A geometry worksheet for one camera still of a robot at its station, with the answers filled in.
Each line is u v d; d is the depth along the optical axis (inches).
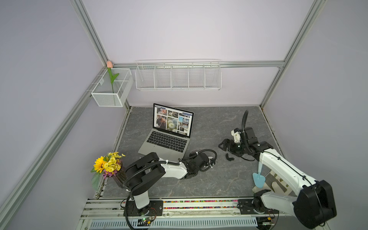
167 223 27.9
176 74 39.9
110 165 25.0
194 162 27.3
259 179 32.5
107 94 30.4
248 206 29.0
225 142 29.6
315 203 15.8
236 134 30.9
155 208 29.0
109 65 35.1
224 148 29.3
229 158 36.0
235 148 28.8
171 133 40.2
